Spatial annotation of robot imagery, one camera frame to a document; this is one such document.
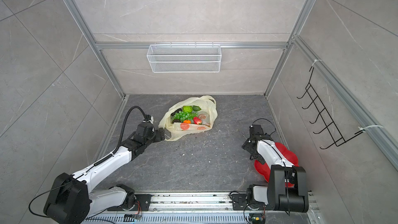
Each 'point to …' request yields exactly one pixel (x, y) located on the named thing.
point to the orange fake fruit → (187, 121)
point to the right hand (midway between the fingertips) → (253, 150)
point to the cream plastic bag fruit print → (208, 114)
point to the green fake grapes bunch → (182, 116)
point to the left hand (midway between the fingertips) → (158, 127)
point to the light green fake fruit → (187, 109)
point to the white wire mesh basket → (184, 58)
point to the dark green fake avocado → (196, 108)
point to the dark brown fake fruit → (176, 111)
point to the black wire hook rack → (328, 122)
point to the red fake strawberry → (197, 121)
